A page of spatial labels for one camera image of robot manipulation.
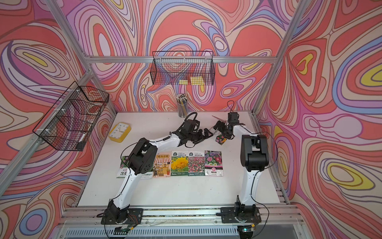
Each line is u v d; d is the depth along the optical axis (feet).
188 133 2.69
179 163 2.99
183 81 2.71
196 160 3.06
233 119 2.70
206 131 2.90
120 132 3.42
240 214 2.19
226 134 2.98
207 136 2.86
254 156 1.79
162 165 2.98
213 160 3.06
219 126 3.06
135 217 2.37
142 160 1.95
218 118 3.80
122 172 2.90
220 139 3.37
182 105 3.53
